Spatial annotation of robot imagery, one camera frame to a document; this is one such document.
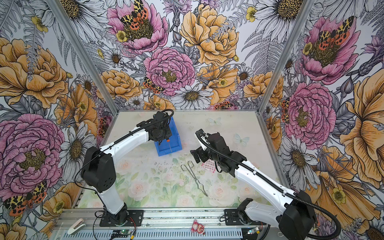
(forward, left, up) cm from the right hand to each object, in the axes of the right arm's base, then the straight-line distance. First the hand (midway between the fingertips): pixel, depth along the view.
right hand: (199, 150), depth 78 cm
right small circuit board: (-33, -24, -19) cm, 45 cm away
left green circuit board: (-32, +38, -18) cm, 53 cm away
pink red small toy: (-31, +2, -14) cm, 34 cm away
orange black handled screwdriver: (+11, +18, -6) cm, 22 cm away
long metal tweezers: (-2, +6, -19) cm, 20 cm away
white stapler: (-29, +57, -15) cm, 66 cm away
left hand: (+13, +19, -5) cm, 24 cm away
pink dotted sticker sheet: (+1, -6, -17) cm, 19 cm away
